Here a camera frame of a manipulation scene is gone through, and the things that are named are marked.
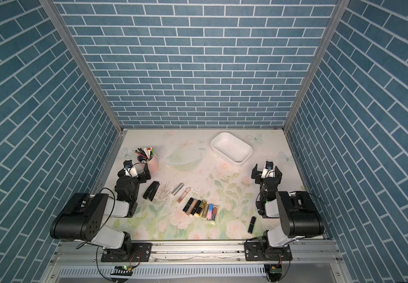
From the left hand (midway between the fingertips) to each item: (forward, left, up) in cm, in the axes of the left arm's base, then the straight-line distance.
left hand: (141, 164), depth 89 cm
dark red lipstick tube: (-21, -38, -10) cm, 44 cm away
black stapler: (-10, -5, -10) cm, 15 cm away
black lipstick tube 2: (-26, -55, -10) cm, 62 cm away
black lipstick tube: (-17, -25, -10) cm, 32 cm away
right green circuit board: (-44, -63, -14) cm, 78 cm away
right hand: (-1, -66, 0) cm, 66 cm away
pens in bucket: (+6, 0, -1) cm, 7 cm away
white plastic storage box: (+20, -49, -10) cm, 54 cm away
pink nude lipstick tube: (-12, -22, -11) cm, 27 cm away
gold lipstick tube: (-18, -32, -9) cm, 38 cm away
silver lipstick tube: (-9, -19, -9) cm, 23 cm away
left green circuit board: (-43, +1, -14) cm, 45 cm away
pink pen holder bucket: (+2, -5, -3) cm, 6 cm away
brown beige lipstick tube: (-18, -27, -10) cm, 34 cm away
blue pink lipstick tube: (-21, -35, -9) cm, 42 cm away
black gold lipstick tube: (-20, -30, -9) cm, 37 cm away
